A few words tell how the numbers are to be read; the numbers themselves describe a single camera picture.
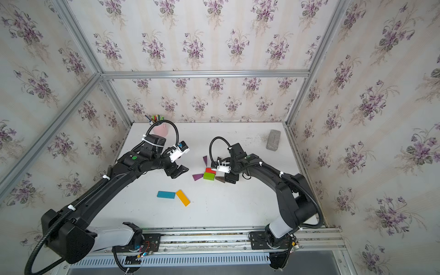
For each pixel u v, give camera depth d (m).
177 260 0.76
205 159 1.00
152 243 0.72
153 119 1.08
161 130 1.11
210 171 0.81
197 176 0.92
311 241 0.75
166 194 0.88
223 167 0.77
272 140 1.08
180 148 0.66
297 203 0.44
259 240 0.73
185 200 0.86
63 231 0.37
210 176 0.93
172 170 0.67
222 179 0.80
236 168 0.69
